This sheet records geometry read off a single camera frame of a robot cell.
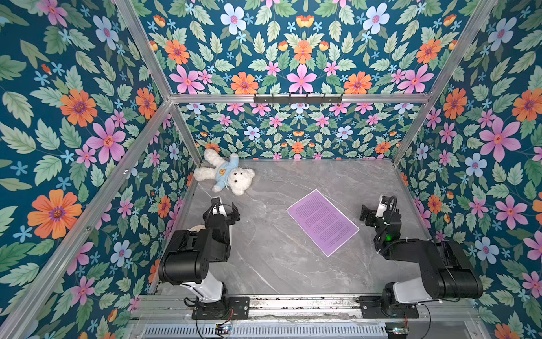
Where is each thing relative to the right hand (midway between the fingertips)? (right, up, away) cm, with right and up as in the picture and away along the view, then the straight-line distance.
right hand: (380, 205), depth 92 cm
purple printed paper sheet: (-25, -8, +4) cm, 26 cm away
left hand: (-70, +1, 0) cm, 70 cm away
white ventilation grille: (-48, -40, -21) cm, 66 cm away
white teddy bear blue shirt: (-72, +15, +12) cm, 75 cm away
